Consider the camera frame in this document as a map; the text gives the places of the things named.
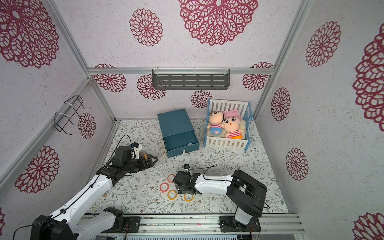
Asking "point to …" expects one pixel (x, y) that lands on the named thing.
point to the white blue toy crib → (244, 109)
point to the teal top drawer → (181, 143)
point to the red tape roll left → (164, 187)
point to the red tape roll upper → (168, 179)
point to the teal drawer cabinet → (178, 132)
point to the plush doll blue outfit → (216, 118)
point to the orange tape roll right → (187, 200)
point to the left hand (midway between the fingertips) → (152, 162)
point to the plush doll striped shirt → (231, 124)
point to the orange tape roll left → (172, 194)
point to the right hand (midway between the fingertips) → (190, 185)
